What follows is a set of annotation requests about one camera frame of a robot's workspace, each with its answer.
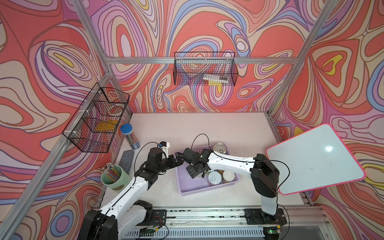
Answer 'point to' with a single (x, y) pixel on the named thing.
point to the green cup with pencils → (115, 177)
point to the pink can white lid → (214, 177)
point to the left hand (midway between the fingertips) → (182, 158)
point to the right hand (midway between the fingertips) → (198, 171)
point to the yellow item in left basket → (108, 126)
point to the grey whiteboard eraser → (126, 159)
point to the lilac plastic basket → (187, 186)
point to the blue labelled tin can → (220, 147)
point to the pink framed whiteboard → (317, 159)
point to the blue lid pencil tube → (127, 129)
